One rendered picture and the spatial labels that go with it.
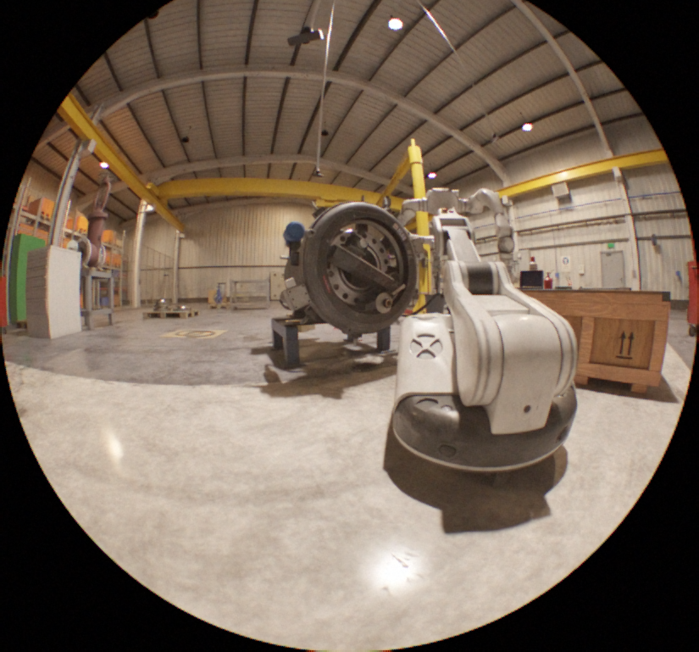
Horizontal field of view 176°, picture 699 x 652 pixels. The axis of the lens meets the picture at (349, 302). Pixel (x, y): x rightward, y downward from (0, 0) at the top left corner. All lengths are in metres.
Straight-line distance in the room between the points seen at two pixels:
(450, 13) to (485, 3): 1.18
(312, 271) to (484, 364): 0.86
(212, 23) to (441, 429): 8.93
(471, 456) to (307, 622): 0.42
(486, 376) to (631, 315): 1.04
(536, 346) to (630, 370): 0.99
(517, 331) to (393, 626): 0.54
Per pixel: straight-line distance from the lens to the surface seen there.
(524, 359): 0.45
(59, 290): 3.93
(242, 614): 0.48
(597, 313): 1.32
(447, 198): 1.49
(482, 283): 0.79
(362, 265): 1.17
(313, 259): 1.08
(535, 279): 1.57
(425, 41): 9.16
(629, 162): 11.87
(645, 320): 1.36
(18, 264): 7.15
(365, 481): 0.61
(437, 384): 0.58
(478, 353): 0.42
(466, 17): 8.92
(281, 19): 8.47
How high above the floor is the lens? 0.45
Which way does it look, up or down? 2 degrees down
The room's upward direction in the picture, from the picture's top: 1 degrees counter-clockwise
